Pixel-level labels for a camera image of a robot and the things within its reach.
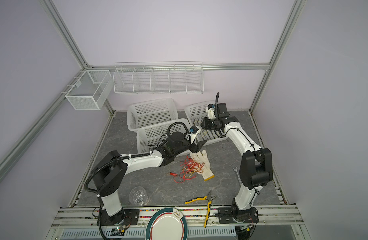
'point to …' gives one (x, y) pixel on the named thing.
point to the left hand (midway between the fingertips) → (203, 138)
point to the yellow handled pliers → (209, 198)
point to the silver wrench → (235, 169)
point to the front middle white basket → (151, 137)
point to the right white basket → (196, 113)
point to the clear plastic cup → (138, 195)
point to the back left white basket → (141, 113)
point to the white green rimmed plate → (170, 223)
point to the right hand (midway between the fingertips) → (201, 125)
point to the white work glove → (200, 156)
